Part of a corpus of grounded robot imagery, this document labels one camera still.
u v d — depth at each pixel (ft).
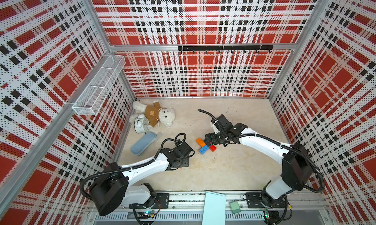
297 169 1.39
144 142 3.14
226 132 2.05
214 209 2.27
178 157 2.12
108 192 1.34
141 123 3.02
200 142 3.05
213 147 2.97
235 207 2.32
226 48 2.91
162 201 2.41
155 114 3.33
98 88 2.46
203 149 2.90
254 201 2.39
